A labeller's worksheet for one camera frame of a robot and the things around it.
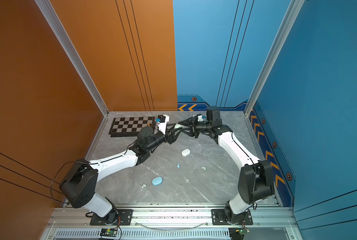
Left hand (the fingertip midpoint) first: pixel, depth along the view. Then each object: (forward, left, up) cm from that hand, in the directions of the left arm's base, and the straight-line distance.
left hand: (179, 126), depth 77 cm
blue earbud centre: (-10, +1, -26) cm, 28 cm away
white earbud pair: (-12, -15, -26) cm, 32 cm away
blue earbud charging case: (-20, +13, -25) cm, 34 cm away
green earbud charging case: (-2, +1, +2) cm, 3 cm away
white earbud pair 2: (-22, +20, -26) cm, 40 cm away
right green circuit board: (-42, -31, -26) cm, 58 cm away
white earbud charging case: (-1, -4, -25) cm, 25 cm away
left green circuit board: (-43, +33, -29) cm, 62 cm away
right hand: (-1, +1, +1) cm, 2 cm away
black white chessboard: (+18, +37, -23) cm, 47 cm away
